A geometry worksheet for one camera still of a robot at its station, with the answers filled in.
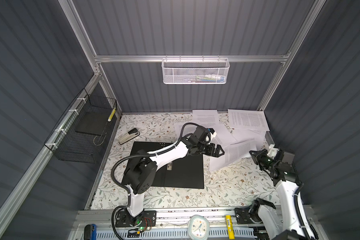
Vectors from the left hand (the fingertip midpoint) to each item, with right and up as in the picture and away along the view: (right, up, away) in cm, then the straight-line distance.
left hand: (219, 151), depth 82 cm
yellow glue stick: (+2, -34, -12) cm, 36 cm away
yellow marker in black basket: (-60, +20, 0) cm, 63 cm away
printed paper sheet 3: (+11, -3, +12) cm, 17 cm away
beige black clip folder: (-17, -14, +7) cm, 23 cm away
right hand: (+17, 0, -3) cm, 17 cm away
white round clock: (-13, -34, -13) cm, 38 cm away
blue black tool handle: (-63, -35, -14) cm, 73 cm away
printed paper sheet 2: (0, +20, +36) cm, 42 cm away
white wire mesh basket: (-11, +56, +29) cm, 64 cm away
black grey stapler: (-56, +8, +21) cm, 61 cm away
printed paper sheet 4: (+15, +8, +25) cm, 30 cm away
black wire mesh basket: (-71, +9, -10) cm, 72 cm away
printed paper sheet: (+31, +19, +34) cm, 50 cm away
